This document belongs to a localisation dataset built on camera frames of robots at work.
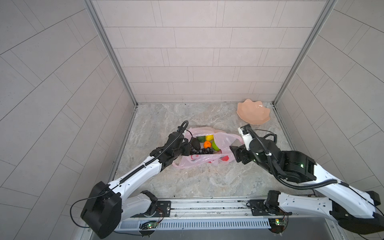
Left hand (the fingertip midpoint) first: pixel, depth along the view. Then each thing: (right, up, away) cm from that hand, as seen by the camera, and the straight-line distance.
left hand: (193, 143), depth 82 cm
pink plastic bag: (+16, +2, -2) cm, 16 cm away
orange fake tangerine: (+8, -2, +9) cm, 12 cm away
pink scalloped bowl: (+44, +17, +29) cm, 56 cm away
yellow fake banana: (+13, -3, +2) cm, 13 cm away
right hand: (+18, +2, -18) cm, 26 cm away
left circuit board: (-19, -33, -17) cm, 42 cm away
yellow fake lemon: (+10, +2, +9) cm, 14 cm away
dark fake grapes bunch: (+7, -6, +5) cm, 10 cm away
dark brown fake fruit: (+1, -2, +9) cm, 10 cm away
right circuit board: (+39, -35, -14) cm, 55 cm away
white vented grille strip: (-27, -36, -13) cm, 47 cm away
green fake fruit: (+5, 0, +11) cm, 12 cm away
